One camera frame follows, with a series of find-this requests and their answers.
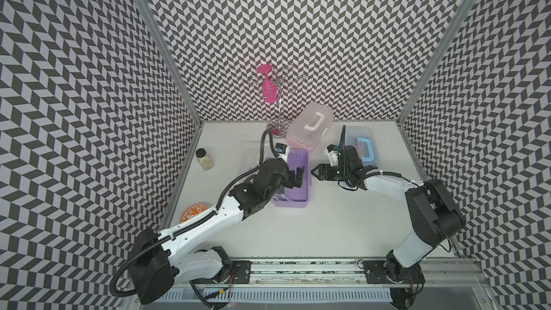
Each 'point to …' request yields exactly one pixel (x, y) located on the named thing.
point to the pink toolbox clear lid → (308, 125)
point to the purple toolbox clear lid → (297, 196)
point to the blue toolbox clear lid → (362, 138)
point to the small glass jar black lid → (204, 159)
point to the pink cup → (269, 89)
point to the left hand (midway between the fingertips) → (292, 166)
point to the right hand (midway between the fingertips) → (317, 175)
